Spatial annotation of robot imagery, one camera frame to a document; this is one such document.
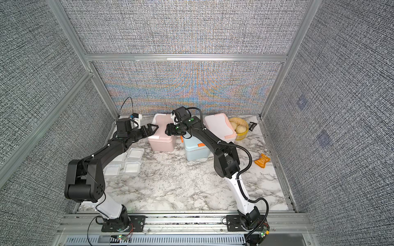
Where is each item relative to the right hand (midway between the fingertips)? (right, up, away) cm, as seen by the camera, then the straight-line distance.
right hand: (167, 127), depth 90 cm
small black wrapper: (+57, +2, +21) cm, 61 cm away
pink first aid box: (-5, -8, 0) cm, 10 cm away
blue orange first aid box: (+16, -12, -4) cm, 20 cm away
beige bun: (+47, -1, +12) cm, 48 cm away
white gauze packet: (-21, -17, +5) cm, 27 cm away
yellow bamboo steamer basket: (+45, +5, +23) cm, 51 cm away
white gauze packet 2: (-22, -25, +2) cm, 33 cm away
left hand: (-7, +1, 0) cm, 7 cm away
